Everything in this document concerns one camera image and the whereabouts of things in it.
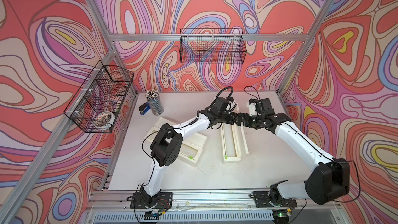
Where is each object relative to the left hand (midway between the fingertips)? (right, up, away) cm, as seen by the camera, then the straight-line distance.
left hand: (240, 119), depth 86 cm
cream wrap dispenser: (-4, -12, 0) cm, 13 cm away
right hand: (0, -2, -3) cm, 4 cm away
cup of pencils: (-51, +10, +10) cm, 53 cm away
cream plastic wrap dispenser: (-27, -14, -2) cm, 31 cm away
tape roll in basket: (-68, +2, -13) cm, 69 cm away
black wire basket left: (-74, +7, -13) cm, 75 cm away
